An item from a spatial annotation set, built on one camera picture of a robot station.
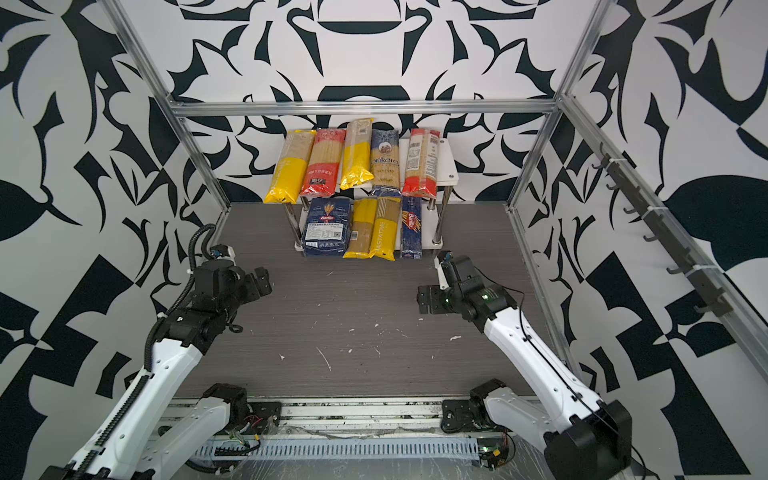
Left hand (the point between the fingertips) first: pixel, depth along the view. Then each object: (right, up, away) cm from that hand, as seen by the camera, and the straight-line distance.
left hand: (246, 272), depth 78 cm
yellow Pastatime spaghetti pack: (+36, +12, +24) cm, 45 cm away
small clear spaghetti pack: (+29, +18, +27) cm, 43 cm away
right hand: (+48, -5, +2) cm, 49 cm away
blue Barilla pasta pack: (+17, +12, +19) cm, 28 cm away
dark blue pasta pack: (+45, +12, +23) cm, 52 cm away
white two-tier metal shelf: (+54, +19, +33) cm, 66 cm away
